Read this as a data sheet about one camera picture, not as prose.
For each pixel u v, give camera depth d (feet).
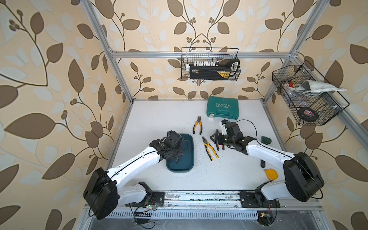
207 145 3.07
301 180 1.40
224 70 2.73
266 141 3.10
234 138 2.22
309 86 2.09
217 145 3.06
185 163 2.70
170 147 1.99
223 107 3.57
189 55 2.99
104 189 1.29
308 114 2.37
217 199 2.47
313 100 2.38
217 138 2.53
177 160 2.62
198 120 3.51
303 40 2.71
